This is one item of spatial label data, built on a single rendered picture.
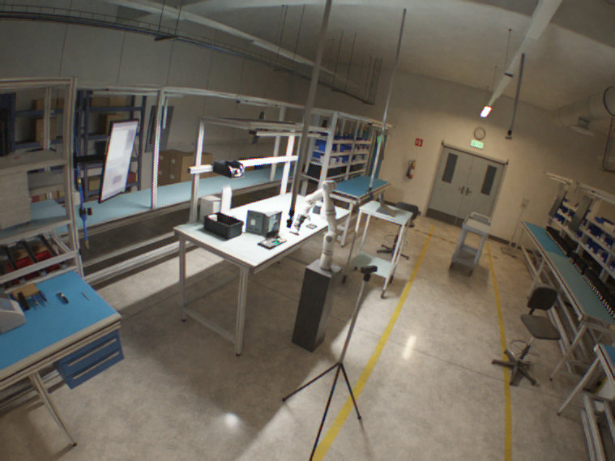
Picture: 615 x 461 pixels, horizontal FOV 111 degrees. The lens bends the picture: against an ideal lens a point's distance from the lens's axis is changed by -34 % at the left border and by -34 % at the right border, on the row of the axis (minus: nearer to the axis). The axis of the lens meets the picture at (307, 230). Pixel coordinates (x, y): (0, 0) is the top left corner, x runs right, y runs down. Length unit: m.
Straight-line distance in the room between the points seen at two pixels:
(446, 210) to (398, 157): 1.98
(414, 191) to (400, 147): 1.29
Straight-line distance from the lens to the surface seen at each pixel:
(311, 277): 2.68
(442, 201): 8.96
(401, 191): 9.00
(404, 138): 8.90
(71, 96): 2.15
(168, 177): 6.28
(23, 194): 2.09
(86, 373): 2.04
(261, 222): 2.73
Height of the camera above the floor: 2.08
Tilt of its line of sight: 21 degrees down
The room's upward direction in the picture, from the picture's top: 10 degrees clockwise
